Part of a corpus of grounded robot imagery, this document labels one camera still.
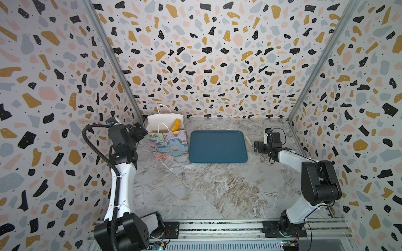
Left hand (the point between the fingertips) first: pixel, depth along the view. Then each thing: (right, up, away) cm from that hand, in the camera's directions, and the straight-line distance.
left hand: (132, 125), depth 74 cm
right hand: (+69, -9, +23) cm, 73 cm away
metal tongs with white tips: (+63, -9, +33) cm, 71 cm away
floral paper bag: (+11, -10, +13) cm, 20 cm away
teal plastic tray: (+42, -13, +33) cm, 55 cm away
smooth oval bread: (+17, 0, +15) cm, 23 cm away
